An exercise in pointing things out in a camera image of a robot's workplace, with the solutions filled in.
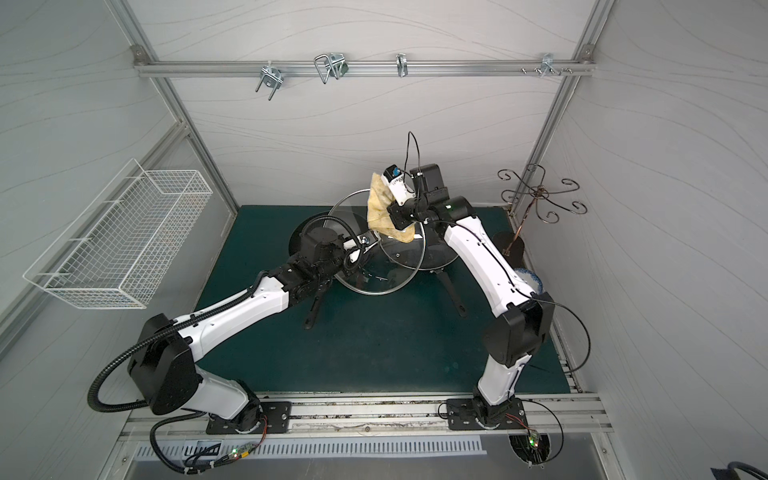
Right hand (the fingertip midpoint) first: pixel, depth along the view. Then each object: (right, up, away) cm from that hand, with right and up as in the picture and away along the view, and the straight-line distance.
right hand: (393, 204), depth 79 cm
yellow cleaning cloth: (-4, -4, 0) cm, 6 cm away
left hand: (-8, -9, 0) cm, 12 cm away
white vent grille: (-49, -60, -9) cm, 79 cm away
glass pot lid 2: (+9, -13, +1) cm, 16 cm away
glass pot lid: (0, -18, +15) cm, 23 cm away
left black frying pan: (-33, -12, +21) cm, 41 cm away
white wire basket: (-64, -12, -11) cm, 67 cm away
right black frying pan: (+17, -24, +10) cm, 31 cm away
